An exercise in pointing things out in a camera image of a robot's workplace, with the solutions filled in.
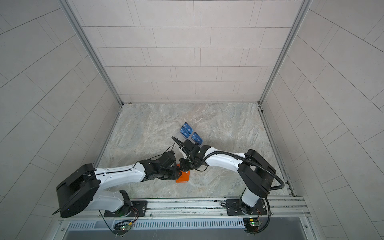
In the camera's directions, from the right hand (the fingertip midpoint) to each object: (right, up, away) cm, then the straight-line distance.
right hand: (180, 170), depth 80 cm
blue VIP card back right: (+9, +16, +7) cm, 20 cm away
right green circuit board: (+34, -21, -12) cm, 42 cm away
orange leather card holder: (+2, -4, 0) cm, 4 cm away
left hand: (+1, -3, +3) cm, 4 cm away
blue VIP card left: (+1, +19, +11) cm, 22 cm away
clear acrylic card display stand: (+5, +16, +9) cm, 19 cm away
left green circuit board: (-24, -20, -15) cm, 35 cm away
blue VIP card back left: (+3, +22, +11) cm, 25 cm away
